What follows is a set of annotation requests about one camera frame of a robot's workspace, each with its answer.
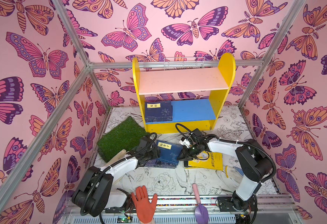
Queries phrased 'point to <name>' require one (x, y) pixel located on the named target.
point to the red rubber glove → (145, 209)
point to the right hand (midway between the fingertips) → (178, 157)
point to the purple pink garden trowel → (201, 212)
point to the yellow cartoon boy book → (207, 160)
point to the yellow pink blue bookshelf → (182, 100)
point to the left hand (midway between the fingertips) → (158, 150)
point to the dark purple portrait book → (155, 163)
